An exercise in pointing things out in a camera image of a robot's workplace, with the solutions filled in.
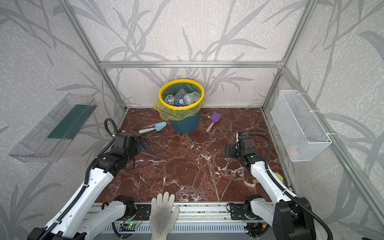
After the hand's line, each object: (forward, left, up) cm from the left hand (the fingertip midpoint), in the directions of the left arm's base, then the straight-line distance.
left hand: (142, 139), depth 78 cm
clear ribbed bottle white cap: (+19, -25, +12) cm, 34 cm away
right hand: (+3, -50, -10) cm, 51 cm away
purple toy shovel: (+33, -42, -21) cm, 57 cm away
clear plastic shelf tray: (-7, +36, +11) cm, 38 cm away
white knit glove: (-32, -12, -20) cm, 40 cm away
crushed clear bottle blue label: (+19, -19, +9) cm, 28 cm away
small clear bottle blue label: (+20, -13, +9) cm, 26 cm away
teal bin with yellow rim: (+31, -19, +4) cm, 36 cm away
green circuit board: (-36, +1, -19) cm, 41 cm away
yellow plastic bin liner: (+16, -11, +3) cm, 20 cm away
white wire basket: (-7, -73, +16) cm, 75 cm away
